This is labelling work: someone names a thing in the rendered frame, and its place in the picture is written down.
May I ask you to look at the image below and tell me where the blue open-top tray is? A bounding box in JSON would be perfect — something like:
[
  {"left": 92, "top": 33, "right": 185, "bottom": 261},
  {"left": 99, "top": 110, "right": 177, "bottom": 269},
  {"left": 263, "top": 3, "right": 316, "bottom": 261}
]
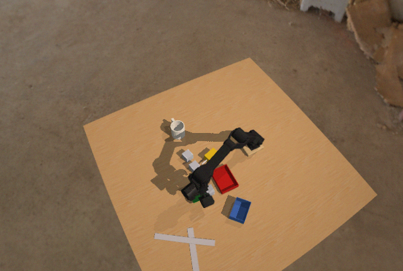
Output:
[{"left": 229, "top": 197, "right": 251, "bottom": 224}]

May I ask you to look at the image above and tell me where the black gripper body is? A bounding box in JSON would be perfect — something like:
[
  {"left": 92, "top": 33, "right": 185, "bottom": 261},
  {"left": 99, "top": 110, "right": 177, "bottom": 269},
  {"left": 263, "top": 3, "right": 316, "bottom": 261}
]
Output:
[{"left": 198, "top": 185, "right": 215, "bottom": 208}]

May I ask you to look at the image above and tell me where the red tray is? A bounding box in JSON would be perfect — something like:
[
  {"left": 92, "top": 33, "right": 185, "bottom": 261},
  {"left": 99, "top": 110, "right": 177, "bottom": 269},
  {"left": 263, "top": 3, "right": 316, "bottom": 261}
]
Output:
[{"left": 212, "top": 164, "right": 239, "bottom": 194}]

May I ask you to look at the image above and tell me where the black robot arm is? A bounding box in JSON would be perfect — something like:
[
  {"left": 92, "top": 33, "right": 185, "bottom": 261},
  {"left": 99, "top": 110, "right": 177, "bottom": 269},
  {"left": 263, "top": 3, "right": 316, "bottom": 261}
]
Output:
[{"left": 181, "top": 127, "right": 264, "bottom": 201}]

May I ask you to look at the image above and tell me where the grey flat bar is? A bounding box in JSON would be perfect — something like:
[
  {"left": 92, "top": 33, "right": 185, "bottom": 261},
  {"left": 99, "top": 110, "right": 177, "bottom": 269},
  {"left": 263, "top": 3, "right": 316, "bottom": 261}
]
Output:
[
  {"left": 154, "top": 233, "right": 215, "bottom": 246},
  {"left": 187, "top": 228, "right": 199, "bottom": 271}
]

